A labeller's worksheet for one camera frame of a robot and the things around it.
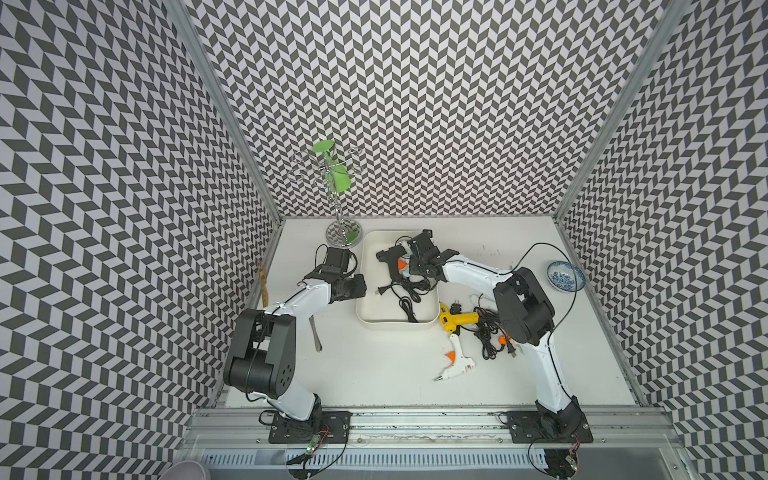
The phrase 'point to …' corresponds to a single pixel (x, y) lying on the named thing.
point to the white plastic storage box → (376, 311)
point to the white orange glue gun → (460, 362)
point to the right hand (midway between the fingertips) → (418, 266)
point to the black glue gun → (392, 255)
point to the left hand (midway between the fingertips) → (361, 288)
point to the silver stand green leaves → (342, 232)
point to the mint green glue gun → (403, 265)
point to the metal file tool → (319, 346)
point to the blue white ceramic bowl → (565, 276)
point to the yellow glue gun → (450, 321)
